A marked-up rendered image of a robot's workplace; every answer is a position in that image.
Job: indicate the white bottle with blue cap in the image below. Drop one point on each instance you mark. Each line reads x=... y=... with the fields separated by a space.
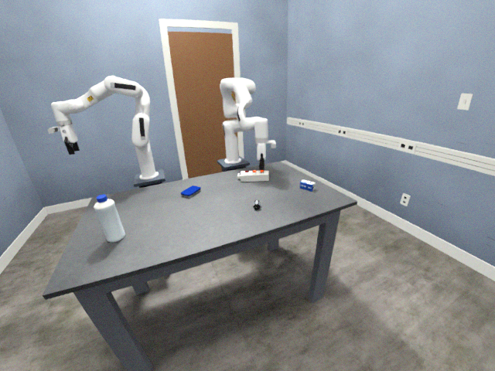
x=109 y=219

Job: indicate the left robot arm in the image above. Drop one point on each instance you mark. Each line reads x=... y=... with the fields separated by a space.
x=242 y=88

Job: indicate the white power strip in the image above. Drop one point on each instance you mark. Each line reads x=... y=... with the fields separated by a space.
x=253 y=176

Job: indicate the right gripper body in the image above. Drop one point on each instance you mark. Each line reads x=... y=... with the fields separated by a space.
x=69 y=132

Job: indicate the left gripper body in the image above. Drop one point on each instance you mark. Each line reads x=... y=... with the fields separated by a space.
x=261 y=149

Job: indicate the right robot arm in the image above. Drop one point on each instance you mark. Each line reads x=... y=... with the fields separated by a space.
x=140 y=124

